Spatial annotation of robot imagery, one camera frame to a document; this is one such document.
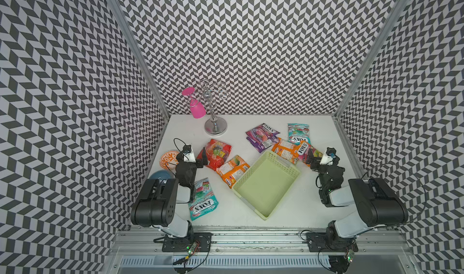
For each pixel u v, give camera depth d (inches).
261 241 29.5
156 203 17.8
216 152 37.0
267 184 37.5
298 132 42.4
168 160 37.8
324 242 28.5
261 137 40.4
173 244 25.8
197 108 41.6
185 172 26.7
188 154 29.7
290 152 38.7
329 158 29.5
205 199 32.4
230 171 35.6
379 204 17.7
